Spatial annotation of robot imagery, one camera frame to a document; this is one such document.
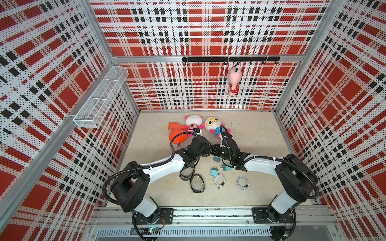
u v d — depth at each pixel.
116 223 0.74
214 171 0.88
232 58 0.89
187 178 0.85
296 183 0.45
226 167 0.88
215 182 0.82
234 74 0.91
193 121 1.07
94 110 0.96
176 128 1.02
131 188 0.43
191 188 0.81
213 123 1.05
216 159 0.91
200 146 0.65
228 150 0.69
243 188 0.82
